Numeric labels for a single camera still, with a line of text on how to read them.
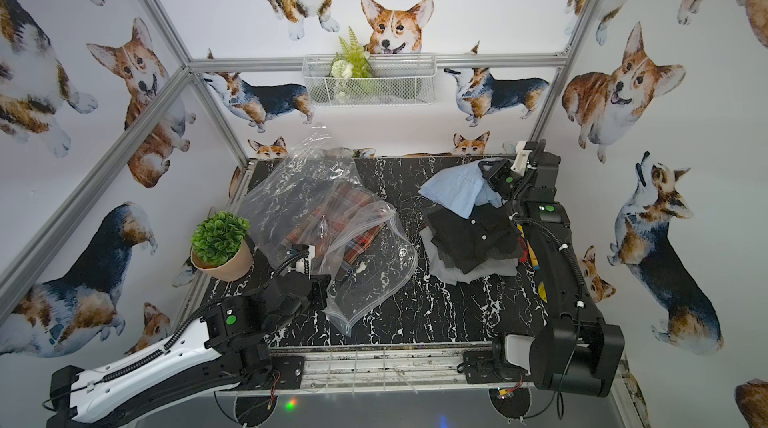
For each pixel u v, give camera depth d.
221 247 0.80
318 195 1.10
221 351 0.50
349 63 0.82
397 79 0.92
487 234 0.82
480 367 0.73
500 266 0.87
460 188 0.81
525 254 0.92
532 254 0.95
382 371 0.75
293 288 0.53
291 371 0.74
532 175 0.58
